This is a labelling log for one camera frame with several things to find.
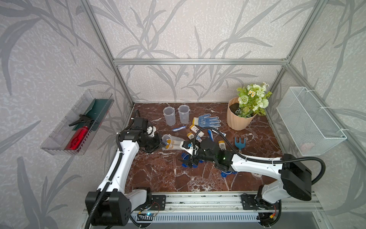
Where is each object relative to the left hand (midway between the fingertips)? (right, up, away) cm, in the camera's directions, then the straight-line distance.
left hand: (166, 143), depth 76 cm
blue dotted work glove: (+25, +11, +32) cm, 42 cm away
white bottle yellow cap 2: (+13, +1, +22) cm, 26 cm away
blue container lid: (+33, -20, +6) cm, 39 cm away
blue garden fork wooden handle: (+46, -5, +18) cm, 50 cm away
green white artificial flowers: (+51, +26, +8) cm, 58 cm away
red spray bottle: (-34, +7, -17) cm, 38 cm away
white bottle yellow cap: (+16, +5, +25) cm, 31 cm away
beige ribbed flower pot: (+43, +11, +18) cm, 48 cm away
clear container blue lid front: (+3, +2, -4) cm, 5 cm away
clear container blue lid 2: (+8, +19, +23) cm, 30 cm away
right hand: (+9, -3, -1) cm, 10 cm away
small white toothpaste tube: (+37, +2, +25) cm, 45 cm away
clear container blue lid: (-1, +16, +20) cm, 26 cm away
